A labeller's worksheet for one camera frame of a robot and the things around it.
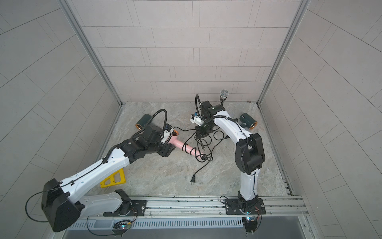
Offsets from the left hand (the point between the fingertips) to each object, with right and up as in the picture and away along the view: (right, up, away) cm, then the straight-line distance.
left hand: (173, 143), depth 78 cm
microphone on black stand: (+28, +27, +7) cm, 39 cm away
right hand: (+13, +3, +7) cm, 15 cm away
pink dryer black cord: (+18, -5, -8) cm, 21 cm away
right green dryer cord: (+10, -19, +1) cm, 22 cm away
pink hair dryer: (+4, +1, -7) cm, 8 cm away
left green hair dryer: (-23, +11, +19) cm, 32 cm away
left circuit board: (-21, -35, -12) cm, 43 cm away
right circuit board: (+38, -36, -9) cm, 53 cm away
